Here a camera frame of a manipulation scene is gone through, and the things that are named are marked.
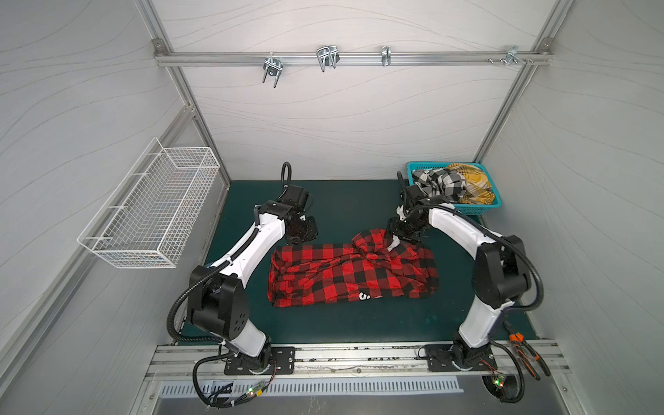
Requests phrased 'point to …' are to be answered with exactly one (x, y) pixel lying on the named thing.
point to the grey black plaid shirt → (441, 181)
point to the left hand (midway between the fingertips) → (316, 232)
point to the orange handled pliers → (526, 351)
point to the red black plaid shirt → (368, 267)
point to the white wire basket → (148, 219)
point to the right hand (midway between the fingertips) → (394, 232)
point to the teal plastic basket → (463, 208)
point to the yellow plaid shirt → (478, 189)
